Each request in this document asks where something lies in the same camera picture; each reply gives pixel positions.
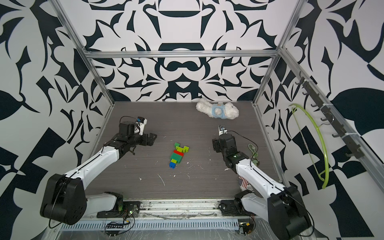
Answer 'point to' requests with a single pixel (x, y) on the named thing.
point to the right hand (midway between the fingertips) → (223, 135)
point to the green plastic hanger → (326, 184)
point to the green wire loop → (252, 149)
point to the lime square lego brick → (185, 149)
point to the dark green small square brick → (177, 144)
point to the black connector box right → (247, 226)
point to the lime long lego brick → (180, 149)
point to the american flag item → (242, 182)
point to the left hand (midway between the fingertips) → (147, 131)
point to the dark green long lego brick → (176, 157)
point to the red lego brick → (178, 152)
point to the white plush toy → (219, 110)
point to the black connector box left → (114, 226)
